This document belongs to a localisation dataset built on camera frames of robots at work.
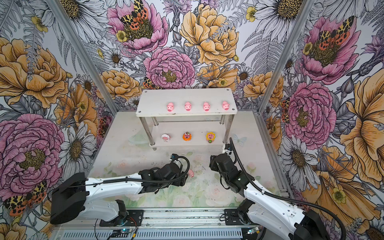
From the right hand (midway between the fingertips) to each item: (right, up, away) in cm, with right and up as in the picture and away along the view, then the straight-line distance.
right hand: (214, 162), depth 82 cm
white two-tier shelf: (-17, +26, +36) cm, 48 cm away
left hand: (-18, -8, 0) cm, 20 cm away
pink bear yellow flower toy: (-1, +13, +12) cm, 17 cm away
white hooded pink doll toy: (-28, +13, +10) cm, 32 cm away
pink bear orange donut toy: (-15, +13, +12) cm, 23 cm away
